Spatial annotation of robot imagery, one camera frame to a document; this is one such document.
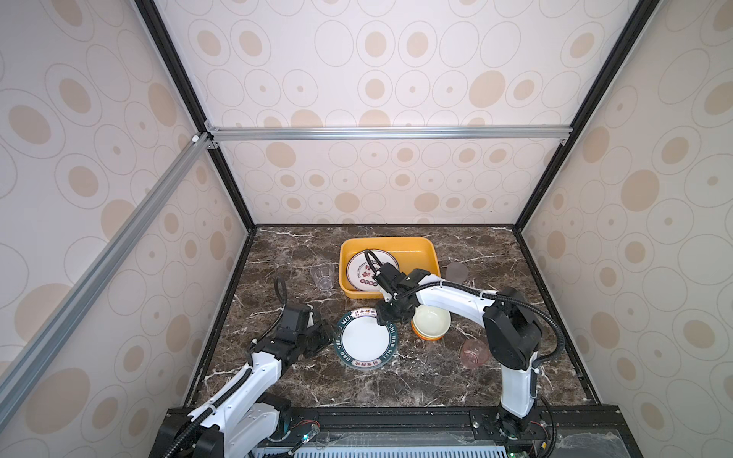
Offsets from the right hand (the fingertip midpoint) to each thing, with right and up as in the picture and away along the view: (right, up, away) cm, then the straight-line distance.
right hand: (383, 320), depth 89 cm
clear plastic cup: (-21, +13, +13) cm, 28 cm away
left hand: (-12, -1, -6) cm, 13 cm away
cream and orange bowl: (+14, -1, -2) cm, 15 cm away
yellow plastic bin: (+12, +21, +24) cm, 34 cm away
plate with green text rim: (-7, -6, -4) cm, 10 cm away
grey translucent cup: (+26, +14, +12) cm, 32 cm away
